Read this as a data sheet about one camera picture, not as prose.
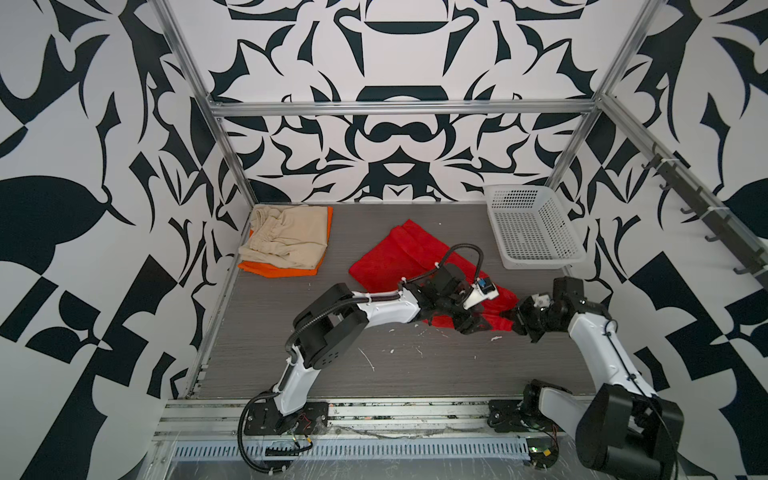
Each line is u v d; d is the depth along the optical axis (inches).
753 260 19.7
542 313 27.9
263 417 27.5
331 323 21.3
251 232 41.3
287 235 41.5
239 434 27.2
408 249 41.2
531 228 44.2
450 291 28.0
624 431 16.7
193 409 30.6
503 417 29.3
